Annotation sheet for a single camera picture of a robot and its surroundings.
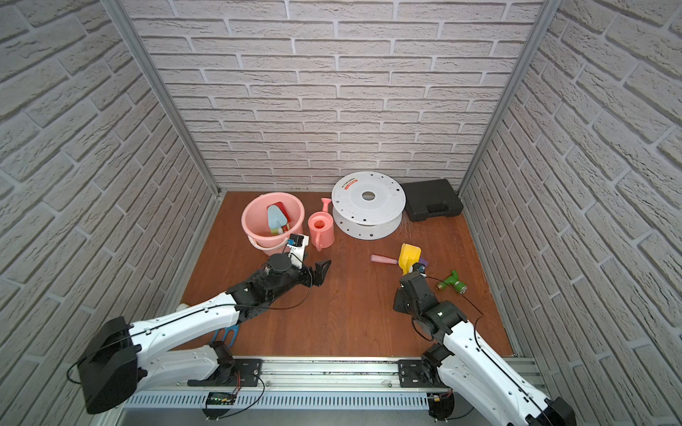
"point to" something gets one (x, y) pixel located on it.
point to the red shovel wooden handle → (281, 206)
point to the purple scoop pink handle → (390, 260)
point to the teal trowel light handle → (276, 220)
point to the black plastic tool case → (431, 199)
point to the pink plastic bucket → (257, 225)
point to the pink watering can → (321, 227)
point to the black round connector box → (440, 406)
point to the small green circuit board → (217, 398)
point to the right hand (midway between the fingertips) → (403, 295)
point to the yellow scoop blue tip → (408, 256)
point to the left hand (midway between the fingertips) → (314, 249)
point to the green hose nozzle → (453, 280)
